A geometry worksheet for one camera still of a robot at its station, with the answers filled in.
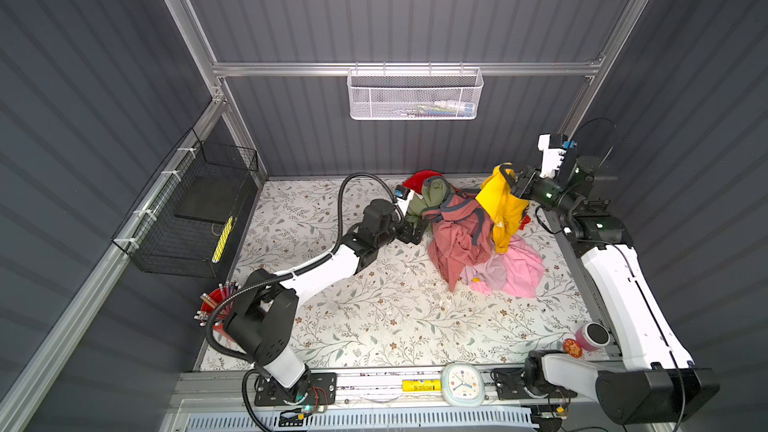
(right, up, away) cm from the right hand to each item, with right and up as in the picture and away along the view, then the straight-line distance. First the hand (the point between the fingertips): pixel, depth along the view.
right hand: (505, 170), depth 67 cm
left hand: (-20, -11, +17) cm, 28 cm away
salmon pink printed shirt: (-5, -15, +19) cm, 25 cm away
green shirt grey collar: (-11, -4, +33) cm, 35 cm away
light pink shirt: (+13, -29, +25) cm, 41 cm away
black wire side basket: (-77, -12, +6) cm, 78 cm away
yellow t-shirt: (+2, -9, +6) cm, 10 cm away
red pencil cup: (-71, -32, +6) cm, 78 cm away
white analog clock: (-9, -52, +4) cm, 53 cm away
